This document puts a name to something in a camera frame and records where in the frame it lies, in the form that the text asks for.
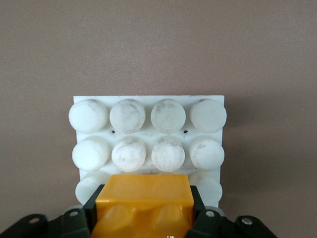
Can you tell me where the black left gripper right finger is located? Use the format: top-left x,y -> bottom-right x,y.
183,185 -> 277,238

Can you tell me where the brown table cover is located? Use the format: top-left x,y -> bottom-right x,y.
0,0 -> 317,238

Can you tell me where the white studded base plate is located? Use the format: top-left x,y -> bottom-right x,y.
68,95 -> 228,214

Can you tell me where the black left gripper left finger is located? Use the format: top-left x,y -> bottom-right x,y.
9,184 -> 107,238

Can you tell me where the yellow two-stud block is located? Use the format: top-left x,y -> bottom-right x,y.
90,174 -> 195,238

